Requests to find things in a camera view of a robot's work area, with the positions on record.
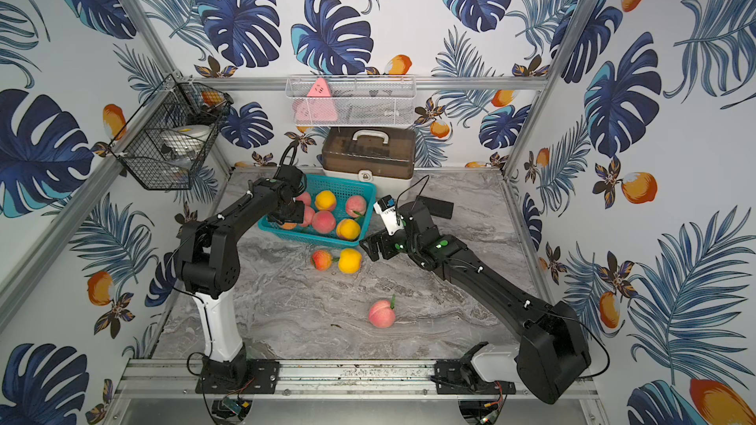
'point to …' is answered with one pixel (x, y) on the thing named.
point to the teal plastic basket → (337, 211)
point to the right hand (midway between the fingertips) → (376, 233)
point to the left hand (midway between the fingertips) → (288, 212)
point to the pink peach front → (382, 313)
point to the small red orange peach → (321, 260)
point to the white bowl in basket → (185, 142)
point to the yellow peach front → (347, 228)
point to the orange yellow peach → (289, 225)
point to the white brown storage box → (382, 156)
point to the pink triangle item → (317, 106)
